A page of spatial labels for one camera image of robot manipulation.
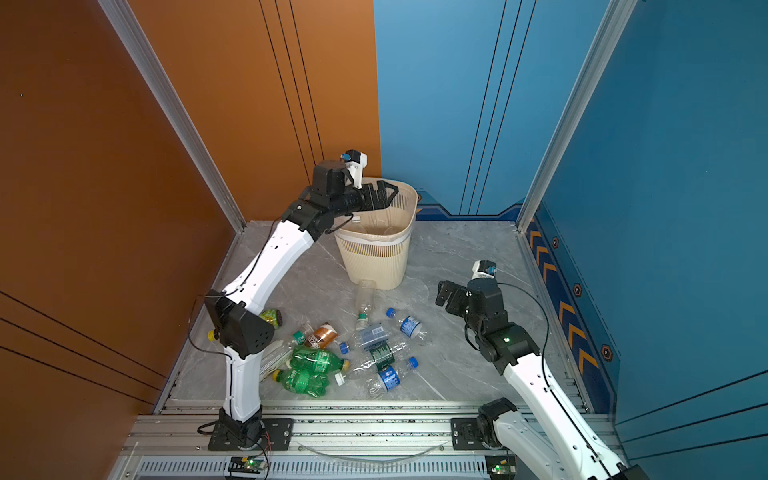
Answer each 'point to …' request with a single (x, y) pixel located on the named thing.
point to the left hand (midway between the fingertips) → (389, 187)
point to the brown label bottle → (322, 336)
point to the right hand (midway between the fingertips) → (450, 288)
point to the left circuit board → (246, 464)
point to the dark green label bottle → (382, 354)
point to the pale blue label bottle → (365, 337)
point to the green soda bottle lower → (301, 381)
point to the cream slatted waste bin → (374, 245)
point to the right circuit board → (501, 467)
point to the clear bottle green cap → (365, 297)
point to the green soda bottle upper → (320, 361)
